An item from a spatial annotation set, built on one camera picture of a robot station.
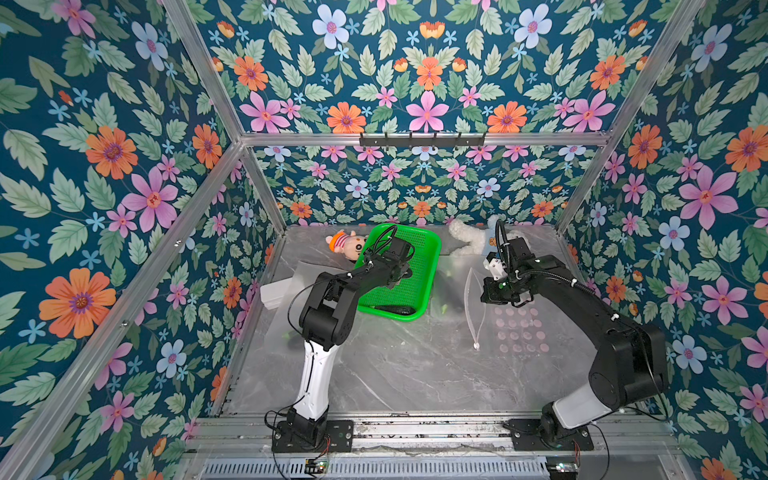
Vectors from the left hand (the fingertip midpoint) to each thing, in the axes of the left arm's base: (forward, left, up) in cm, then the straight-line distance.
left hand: (403, 267), depth 104 cm
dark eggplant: (-17, -12, -1) cm, 21 cm away
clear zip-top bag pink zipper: (-32, -18, +6) cm, 37 cm away
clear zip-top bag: (-13, -17, -2) cm, 22 cm away
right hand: (-19, -24, +9) cm, 32 cm away
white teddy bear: (+8, -27, +5) cm, 29 cm away
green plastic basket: (-9, -5, -2) cm, 10 cm away
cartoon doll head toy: (+8, +19, +4) cm, 21 cm away
